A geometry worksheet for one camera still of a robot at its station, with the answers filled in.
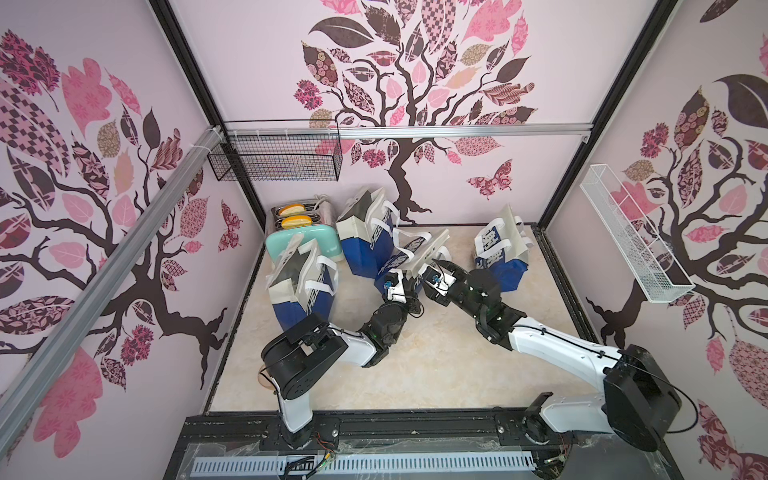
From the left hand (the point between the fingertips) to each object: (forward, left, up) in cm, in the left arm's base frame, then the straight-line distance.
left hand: (413, 282), depth 86 cm
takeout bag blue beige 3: (+10, -28, +5) cm, 30 cm away
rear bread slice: (+28, +41, +4) cm, 50 cm away
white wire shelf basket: (-2, -61, +12) cm, 62 cm away
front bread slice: (+21, +38, +5) cm, 43 cm away
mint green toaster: (+20, +29, +2) cm, 36 cm away
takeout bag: (+13, +14, +10) cm, 22 cm away
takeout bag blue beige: (-6, +30, +9) cm, 32 cm away
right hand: (0, -4, +7) cm, 8 cm away
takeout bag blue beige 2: (+10, -3, +4) cm, 11 cm away
